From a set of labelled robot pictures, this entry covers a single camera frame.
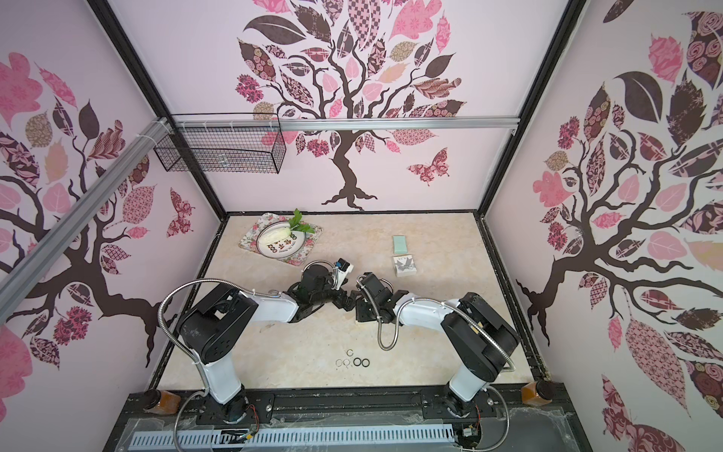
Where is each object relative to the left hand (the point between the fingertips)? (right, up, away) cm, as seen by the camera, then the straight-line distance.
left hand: (357, 291), depth 93 cm
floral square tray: (-19, +17, +17) cm, 31 cm away
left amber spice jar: (-47, -23, -25) cm, 58 cm away
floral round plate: (-32, +17, +17) cm, 40 cm away
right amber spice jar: (+46, -21, -25) cm, 56 cm away
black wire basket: (-45, +51, +2) cm, 68 cm away
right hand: (+1, -5, -3) cm, 6 cm away
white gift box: (+17, +8, +7) cm, 20 cm away
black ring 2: (+4, -19, -11) cm, 22 cm away
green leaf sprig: (-26, +24, +21) cm, 41 cm away
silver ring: (-2, -17, -10) cm, 20 cm away
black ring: (0, -19, -12) cm, 23 cm away
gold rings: (-5, -19, -11) cm, 23 cm away
